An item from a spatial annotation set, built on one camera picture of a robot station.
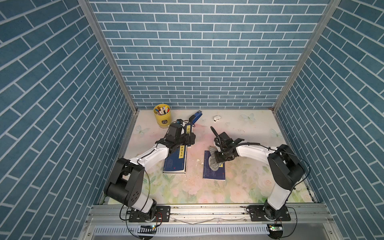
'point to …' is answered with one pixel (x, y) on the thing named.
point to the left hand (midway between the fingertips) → (193, 136)
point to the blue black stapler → (194, 118)
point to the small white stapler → (216, 118)
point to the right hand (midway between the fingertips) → (217, 160)
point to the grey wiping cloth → (213, 164)
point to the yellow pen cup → (162, 114)
